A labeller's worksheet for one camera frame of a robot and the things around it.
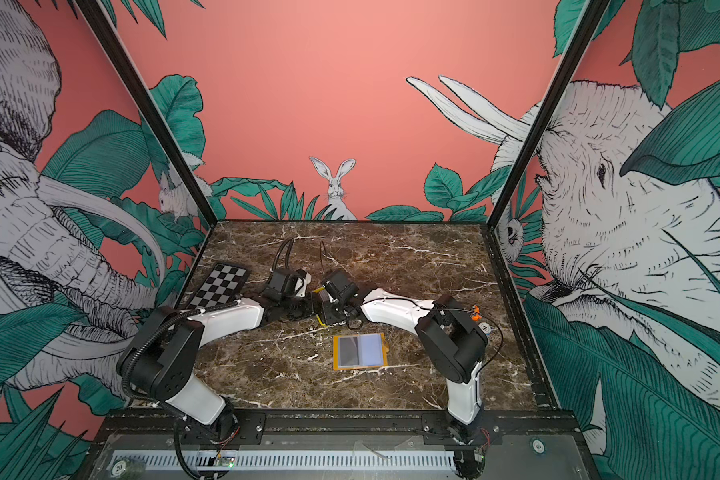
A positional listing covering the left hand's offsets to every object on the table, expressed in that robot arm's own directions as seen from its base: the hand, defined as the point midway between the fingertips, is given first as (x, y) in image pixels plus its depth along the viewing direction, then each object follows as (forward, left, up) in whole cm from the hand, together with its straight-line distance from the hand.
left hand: (326, 302), depth 90 cm
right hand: (-3, +1, 0) cm, 4 cm away
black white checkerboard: (+9, +35, -4) cm, 37 cm away
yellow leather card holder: (-14, -14, -6) cm, 20 cm away
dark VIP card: (-14, -7, -5) cm, 16 cm away
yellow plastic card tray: (-5, +2, +7) cm, 8 cm away
